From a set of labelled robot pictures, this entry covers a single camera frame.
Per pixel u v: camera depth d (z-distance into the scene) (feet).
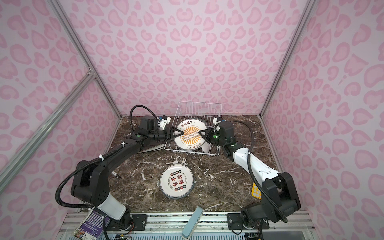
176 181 2.82
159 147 3.21
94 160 1.55
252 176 1.45
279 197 1.37
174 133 2.57
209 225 2.40
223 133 2.06
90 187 1.48
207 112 3.85
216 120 2.54
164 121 2.62
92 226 2.31
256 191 2.68
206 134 2.36
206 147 2.97
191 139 2.63
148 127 2.26
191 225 2.32
